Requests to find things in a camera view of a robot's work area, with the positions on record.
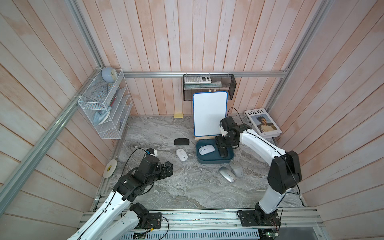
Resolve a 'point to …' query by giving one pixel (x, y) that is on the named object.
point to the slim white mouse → (206, 149)
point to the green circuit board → (267, 234)
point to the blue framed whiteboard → (209, 109)
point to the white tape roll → (109, 168)
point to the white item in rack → (101, 116)
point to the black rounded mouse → (223, 152)
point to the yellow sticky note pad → (178, 115)
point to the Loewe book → (260, 121)
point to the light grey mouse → (236, 168)
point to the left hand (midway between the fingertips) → (165, 169)
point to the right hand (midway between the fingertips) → (221, 141)
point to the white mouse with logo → (182, 154)
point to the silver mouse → (230, 176)
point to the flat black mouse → (181, 141)
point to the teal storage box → (215, 157)
